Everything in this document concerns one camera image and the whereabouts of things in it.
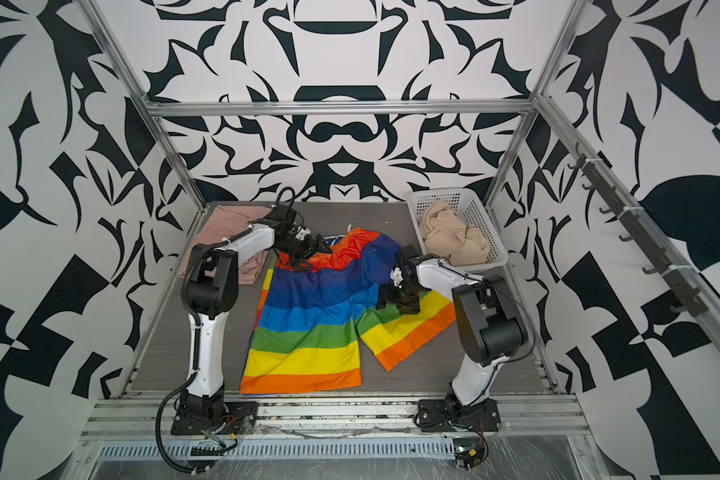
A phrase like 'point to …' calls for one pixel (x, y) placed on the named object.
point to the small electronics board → (468, 452)
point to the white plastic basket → (473, 208)
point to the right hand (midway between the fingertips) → (389, 305)
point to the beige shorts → (445, 233)
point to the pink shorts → (221, 223)
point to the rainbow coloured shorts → (312, 327)
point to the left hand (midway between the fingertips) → (325, 253)
